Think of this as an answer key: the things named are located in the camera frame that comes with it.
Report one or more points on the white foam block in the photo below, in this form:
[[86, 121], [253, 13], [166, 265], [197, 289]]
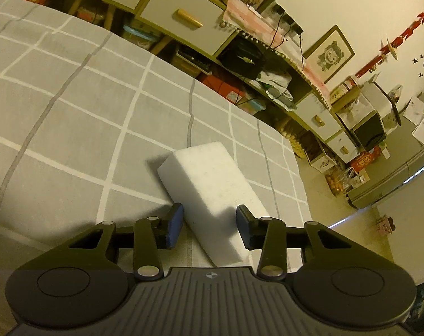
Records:
[[208, 183]]

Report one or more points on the pink runner cloth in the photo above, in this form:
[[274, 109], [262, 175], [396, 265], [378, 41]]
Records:
[[242, 18]]

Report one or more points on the grey checked tablecloth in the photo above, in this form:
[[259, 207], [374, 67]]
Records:
[[86, 119]]

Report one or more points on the wooden cabinet with drawers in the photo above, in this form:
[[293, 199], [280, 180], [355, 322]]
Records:
[[198, 25]]

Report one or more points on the black bag on shelf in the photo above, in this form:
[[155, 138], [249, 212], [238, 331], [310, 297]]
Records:
[[243, 57]]

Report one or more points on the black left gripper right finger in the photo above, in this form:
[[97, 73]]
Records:
[[268, 235]]

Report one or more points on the framed cartoon girl picture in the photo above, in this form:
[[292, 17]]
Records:
[[329, 54]]

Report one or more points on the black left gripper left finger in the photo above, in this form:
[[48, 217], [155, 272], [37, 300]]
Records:
[[152, 234]]

